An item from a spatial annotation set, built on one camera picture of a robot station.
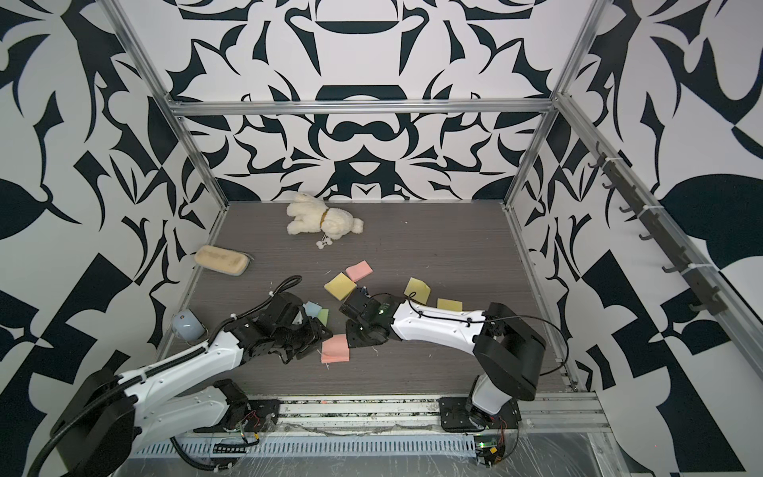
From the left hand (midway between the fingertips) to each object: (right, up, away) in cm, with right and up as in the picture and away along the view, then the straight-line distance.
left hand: (329, 333), depth 82 cm
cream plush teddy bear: (-11, +34, +24) cm, 42 cm away
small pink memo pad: (+7, +15, +18) cm, 24 cm away
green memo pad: (-3, +2, +9) cm, 10 cm away
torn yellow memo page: (+27, +9, +15) cm, 32 cm away
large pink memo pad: (+1, -6, +2) cm, 6 cm away
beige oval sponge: (-38, +18, +17) cm, 46 cm away
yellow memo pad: (+1, +10, +15) cm, 18 cm away
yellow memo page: (+35, +5, +12) cm, 38 cm away
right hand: (+6, -1, 0) cm, 6 cm away
